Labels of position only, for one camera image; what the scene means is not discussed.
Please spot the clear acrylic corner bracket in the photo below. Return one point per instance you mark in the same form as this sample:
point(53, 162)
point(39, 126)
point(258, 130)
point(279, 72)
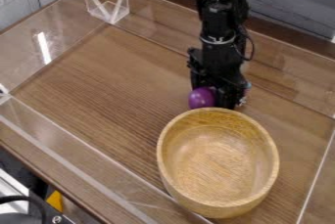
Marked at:
point(109, 11)

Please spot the purple toy eggplant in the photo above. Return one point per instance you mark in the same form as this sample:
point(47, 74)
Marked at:
point(203, 98)

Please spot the clear acrylic front wall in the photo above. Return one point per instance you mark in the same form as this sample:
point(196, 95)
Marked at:
point(98, 183)

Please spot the brown wooden bowl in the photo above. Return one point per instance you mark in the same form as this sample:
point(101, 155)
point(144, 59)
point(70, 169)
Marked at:
point(219, 162)

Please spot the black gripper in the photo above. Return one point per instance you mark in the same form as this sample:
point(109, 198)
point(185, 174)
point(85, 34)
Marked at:
point(216, 67)

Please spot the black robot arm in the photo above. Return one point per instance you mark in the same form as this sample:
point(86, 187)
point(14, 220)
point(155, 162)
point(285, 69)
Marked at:
point(223, 17)

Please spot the yellow tag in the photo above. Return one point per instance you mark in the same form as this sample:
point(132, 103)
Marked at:
point(56, 201)

